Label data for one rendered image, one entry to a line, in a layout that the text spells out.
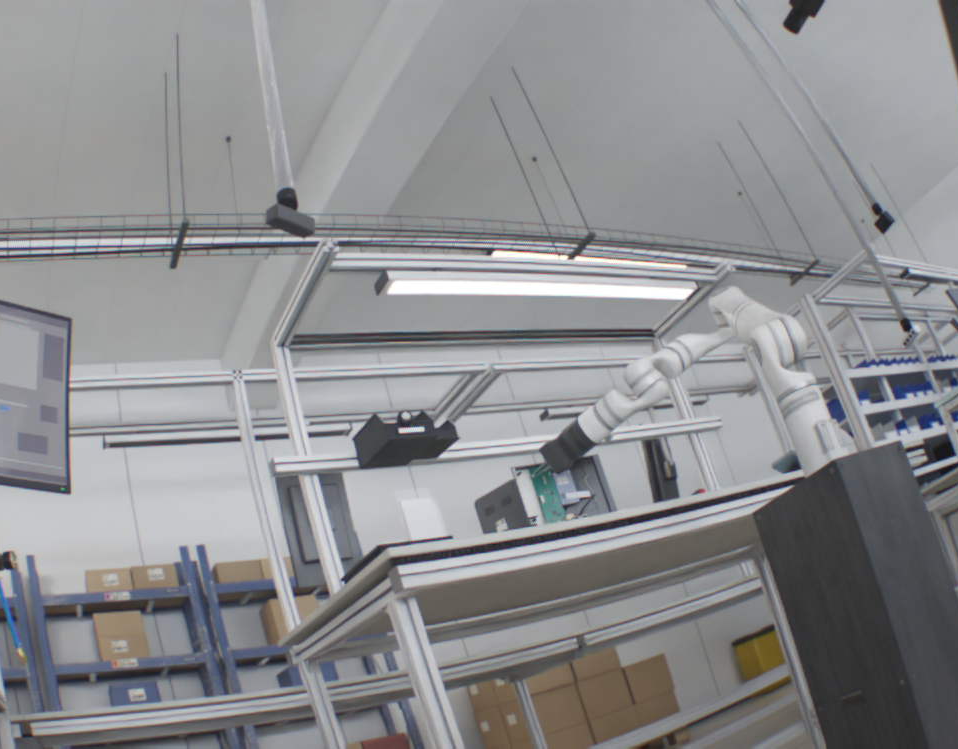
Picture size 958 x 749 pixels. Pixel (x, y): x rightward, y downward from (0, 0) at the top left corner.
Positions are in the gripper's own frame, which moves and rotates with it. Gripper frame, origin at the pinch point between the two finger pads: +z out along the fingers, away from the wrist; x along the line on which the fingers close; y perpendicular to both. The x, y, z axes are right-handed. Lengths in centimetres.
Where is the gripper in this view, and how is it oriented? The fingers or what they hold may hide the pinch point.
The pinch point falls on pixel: (533, 475)
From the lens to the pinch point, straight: 203.2
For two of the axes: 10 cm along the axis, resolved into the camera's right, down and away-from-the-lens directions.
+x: 6.0, 7.8, -1.8
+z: -7.1, 6.2, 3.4
